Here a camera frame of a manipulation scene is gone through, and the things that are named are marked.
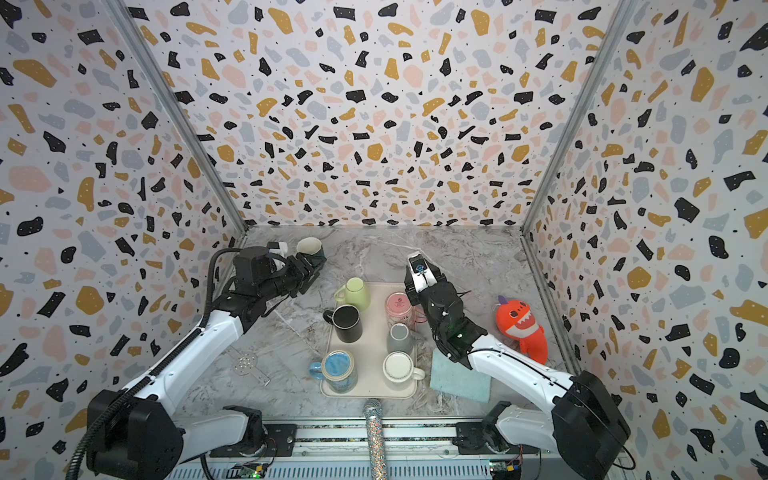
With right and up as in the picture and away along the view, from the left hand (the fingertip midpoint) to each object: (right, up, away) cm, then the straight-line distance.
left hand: (323, 259), depth 77 cm
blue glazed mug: (+4, -27, -2) cm, 28 cm away
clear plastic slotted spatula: (-25, -30, +9) cm, 40 cm away
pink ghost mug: (+20, -14, +9) cm, 26 cm away
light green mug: (+5, -10, +13) cm, 18 cm away
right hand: (+24, 0, -1) cm, 24 cm away
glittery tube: (+15, -45, -7) cm, 48 cm away
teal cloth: (+35, -33, +7) cm, 49 cm away
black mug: (+4, -18, +8) cm, 20 cm away
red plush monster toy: (+54, -18, +10) cm, 58 cm away
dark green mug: (-12, +3, +27) cm, 30 cm away
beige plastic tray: (+11, -28, +13) cm, 33 cm away
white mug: (+19, -28, +1) cm, 34 cm away
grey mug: (+20, -22, +5) cm, 30 cm away
